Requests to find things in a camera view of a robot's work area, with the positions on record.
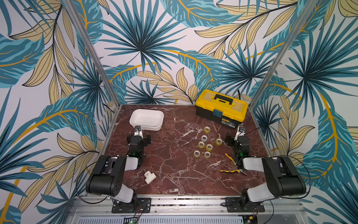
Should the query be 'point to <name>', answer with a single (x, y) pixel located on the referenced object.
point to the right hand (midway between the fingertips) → (236, 133)
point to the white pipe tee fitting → (149, 177)
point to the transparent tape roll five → (209, 147)
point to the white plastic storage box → (151, 120)
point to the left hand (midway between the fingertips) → (139, 133)
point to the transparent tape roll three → (218, 141)
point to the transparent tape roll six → (196, 153)
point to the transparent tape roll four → (201, 144)
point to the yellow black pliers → (237, 171)
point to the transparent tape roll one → (207, 129)
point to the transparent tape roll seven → (207, 154)
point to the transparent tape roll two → (204, 138)
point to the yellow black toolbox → (221, 108)
